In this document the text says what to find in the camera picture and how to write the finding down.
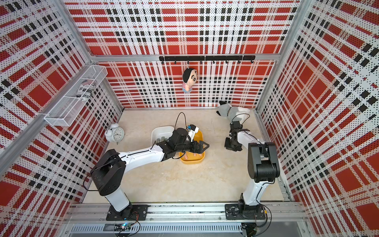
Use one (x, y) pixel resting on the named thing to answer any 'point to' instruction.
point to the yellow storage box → (190, 157)
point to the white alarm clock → (114, 133)
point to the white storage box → (159, 131)
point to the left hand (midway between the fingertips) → (205, 144)
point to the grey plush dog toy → (233, 113)
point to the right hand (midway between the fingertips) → (231, 146)
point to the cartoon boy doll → (189, 78)
